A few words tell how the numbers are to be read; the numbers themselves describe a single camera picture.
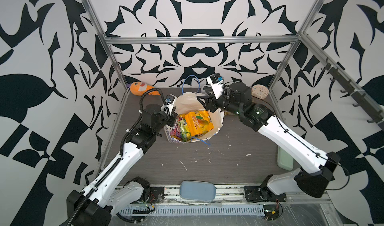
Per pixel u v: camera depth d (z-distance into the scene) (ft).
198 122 2.86
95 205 1.23
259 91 3.79
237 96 1.59
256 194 2.44
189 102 2.73
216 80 1.77
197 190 2.44
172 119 2.13
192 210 2.34
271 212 2.34
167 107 1.96
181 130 2.86
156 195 2.43
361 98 1.79
